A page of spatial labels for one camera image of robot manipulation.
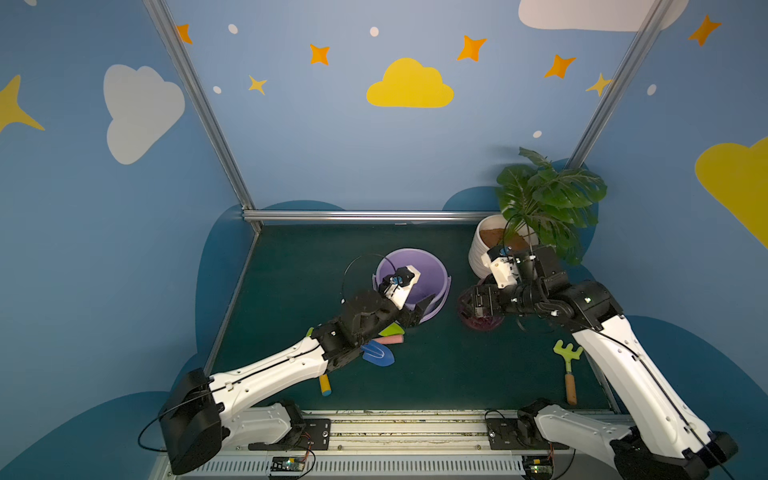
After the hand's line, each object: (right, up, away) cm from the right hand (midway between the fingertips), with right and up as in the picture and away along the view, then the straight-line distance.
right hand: (478, 295), depth 70 cm
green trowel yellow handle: (-20, -14, +23) cm, 34 cm away
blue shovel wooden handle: (-25, -20, +18) cm, 37 cm away
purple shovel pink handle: (-21, -16, +19) cm, 33 cm away
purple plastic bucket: (-7, +2, +22) cm, 23 cm away
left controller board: (-47, -41, +2) cm, 62 cm away
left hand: (-13, +3, 0) cm, 14 cm away
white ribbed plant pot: (+17, +18, +38) cm, 46 cm away
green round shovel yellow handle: (-40, -25, +12) cm, 48 cm away
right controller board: (+15, -43, +2) cm, 45 cm away
